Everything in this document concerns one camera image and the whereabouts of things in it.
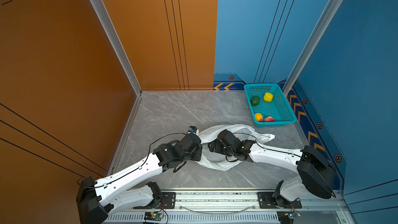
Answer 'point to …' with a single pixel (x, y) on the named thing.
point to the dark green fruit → (255, 100)
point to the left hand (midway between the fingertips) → (201, 147)
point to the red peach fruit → (269, 118)
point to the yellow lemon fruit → (268, 97)
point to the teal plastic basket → (268, 104)
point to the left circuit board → (154, 216)
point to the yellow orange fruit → (258, 117)
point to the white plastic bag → (218, 161)
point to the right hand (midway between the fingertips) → (212, 147)
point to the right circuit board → (287, 216)
